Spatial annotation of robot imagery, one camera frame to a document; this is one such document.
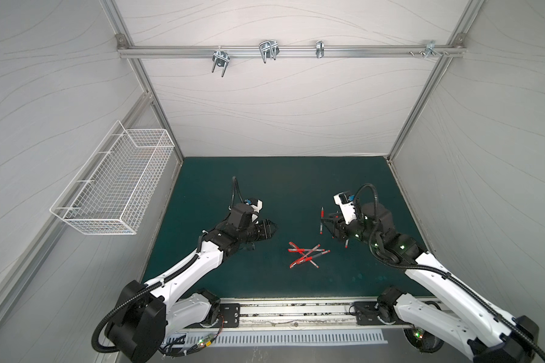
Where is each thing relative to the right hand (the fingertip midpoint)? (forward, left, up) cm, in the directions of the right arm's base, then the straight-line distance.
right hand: (326, 217), depth 74 cm
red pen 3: (-7, +5, -21) cm, 22 cm away
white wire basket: (0, +67, +11) cm, 68 cm away
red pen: (0, -11, -21) cm, 24 cm away
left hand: (-1, +18, -7) cm, 20 cm away
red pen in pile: (-3, +9, -20) cm, 22 cm away
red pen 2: (-4, +7, -19) cm, 21 cm away
